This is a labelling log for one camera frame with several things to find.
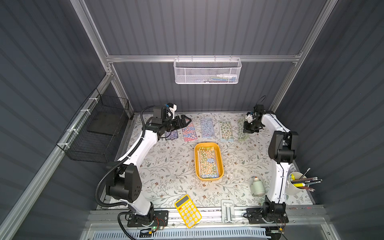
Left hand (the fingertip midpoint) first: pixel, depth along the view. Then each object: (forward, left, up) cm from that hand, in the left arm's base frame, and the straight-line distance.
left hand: (189, 122), depth 82 cm
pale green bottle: (-30, -35, -17) cm, 49 cm away
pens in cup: (-29, -57, -12) cm, 65 cm away
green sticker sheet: (+7, -37, -23) cm, 44 cm away
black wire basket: (-10, +48, +2) cm, 50 cm away
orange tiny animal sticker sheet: (-13, -11, -23) cm, 28 cm away
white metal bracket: (-39, -19, -22) cm, 49 cm away
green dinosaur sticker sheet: (+12, -27, -25) cm, 38 cm away
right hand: (+9, -40, -19) cm, 45 cm away
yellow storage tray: (-4, -18, -19) cm, 26 cm away
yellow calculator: (-39, 0, -23) cm, 46 cm away
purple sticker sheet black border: (+9, +12, -25) cm, 29 cm away
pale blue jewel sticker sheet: (+16, -13, -25) cm, 33 cm away
